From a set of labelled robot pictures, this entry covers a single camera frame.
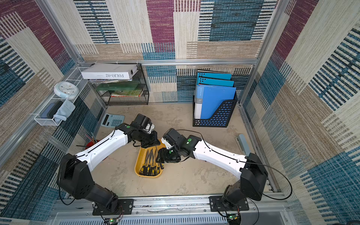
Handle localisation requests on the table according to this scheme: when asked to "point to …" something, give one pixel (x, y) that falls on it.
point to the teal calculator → (110, 120)
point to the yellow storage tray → (141, 159)
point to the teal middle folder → (214, 82)
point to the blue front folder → (208, 99)
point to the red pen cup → (91, 143)
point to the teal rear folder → (214, 75)
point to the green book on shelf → (121, 87)
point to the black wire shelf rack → (115, 100)
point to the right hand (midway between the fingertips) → (159, 160)
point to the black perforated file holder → (222, 117)
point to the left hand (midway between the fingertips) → (161, 142)
